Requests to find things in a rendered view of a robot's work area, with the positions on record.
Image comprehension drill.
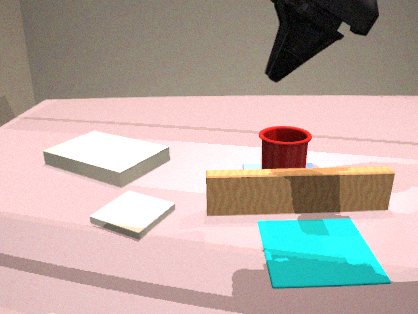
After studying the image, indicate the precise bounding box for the tan wooden bar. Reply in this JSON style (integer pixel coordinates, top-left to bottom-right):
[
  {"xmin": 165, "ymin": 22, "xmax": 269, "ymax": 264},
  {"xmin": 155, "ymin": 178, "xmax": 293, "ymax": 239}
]
[{"xmin": 206, "ymin": 167, "xmax": 395, "ymax": 216}]

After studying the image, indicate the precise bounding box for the cream flat block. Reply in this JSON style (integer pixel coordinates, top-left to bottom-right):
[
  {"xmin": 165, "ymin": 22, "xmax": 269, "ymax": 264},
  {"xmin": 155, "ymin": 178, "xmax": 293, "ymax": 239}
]
[{"xmin": 42, "ymin": 131, "xmax": 170, "ymax": 188}]

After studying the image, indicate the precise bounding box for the white flat rectangular slab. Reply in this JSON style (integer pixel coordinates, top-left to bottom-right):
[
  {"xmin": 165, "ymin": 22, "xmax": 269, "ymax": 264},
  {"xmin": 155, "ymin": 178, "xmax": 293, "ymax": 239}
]
[{"xmin": 89, "ymin": 191, "xmax": 175, "ymax": 240}]

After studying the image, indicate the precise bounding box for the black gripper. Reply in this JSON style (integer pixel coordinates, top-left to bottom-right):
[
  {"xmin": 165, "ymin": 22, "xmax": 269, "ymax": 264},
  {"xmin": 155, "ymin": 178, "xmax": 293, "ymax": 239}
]
[{"xmin": 264, "ymin": 0, "xmax": 379, "ymax": 83}]

